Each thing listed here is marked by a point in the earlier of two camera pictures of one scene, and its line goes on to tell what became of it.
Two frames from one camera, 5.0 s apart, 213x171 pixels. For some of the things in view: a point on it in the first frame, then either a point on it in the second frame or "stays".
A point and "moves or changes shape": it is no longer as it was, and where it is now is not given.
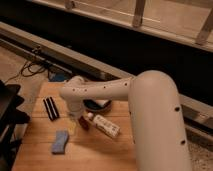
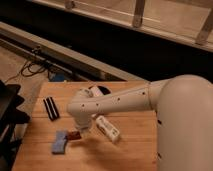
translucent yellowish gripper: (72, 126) to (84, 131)
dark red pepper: (84, 123) moves or changes shape
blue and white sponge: (58, 147) stays
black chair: (10, 116) stays
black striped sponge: (51, 108) stays
